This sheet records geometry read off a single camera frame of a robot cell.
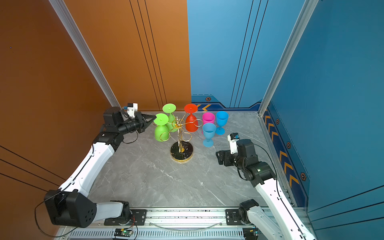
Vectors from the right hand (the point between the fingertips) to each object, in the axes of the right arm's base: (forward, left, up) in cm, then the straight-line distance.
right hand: (222, 152), depth 74 cm
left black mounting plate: (-25, +42, -20) cm, 53 cm away
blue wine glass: (+29, -4, -5) cm, 30 cm away
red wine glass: (+22, +16, +11) cm, 29 cm away
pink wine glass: (+32, +5, -8) cm, 33 cm away
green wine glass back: (+22, +27, +10) cm, 36 cm away
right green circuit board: (-31, -12, -21) cm, 40 cm away
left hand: (+13, +32, +14) cm, 37 cm away
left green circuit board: (-31, +51, -23) cm, 64 cm away
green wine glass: (+11, +31, +4) cm, 33 cm away
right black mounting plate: (-25, -4, -19) cm, 32 cm away
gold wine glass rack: (+12, +23, -18) cm, 32 cm away
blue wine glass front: (+21, +5, -8) cm, 23 cm away
